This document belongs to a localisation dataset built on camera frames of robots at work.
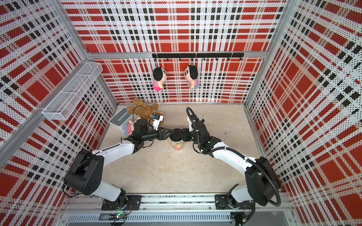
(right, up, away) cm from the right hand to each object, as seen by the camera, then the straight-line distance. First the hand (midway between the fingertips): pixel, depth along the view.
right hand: (184, 132), depth 84 cm
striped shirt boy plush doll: (-41, +2, +14) cm, 43 cm away
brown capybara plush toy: (-33, +15, +22) cm, 42 cm away
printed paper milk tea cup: (-4, -8, +2) cm, 9 cm away
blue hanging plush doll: (+4, +38, +7) cm, 39 cm away
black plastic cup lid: (-4, -1, -4) cm, 6 cm away
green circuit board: (-34, -41, -14) cm, 55 cm away
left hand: (-7, +1, +1) cm, 7 cm away
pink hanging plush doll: (-17, +37, +10) cm, 42 cm away
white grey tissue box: (-50, +9, +24) cm, 56 cm away
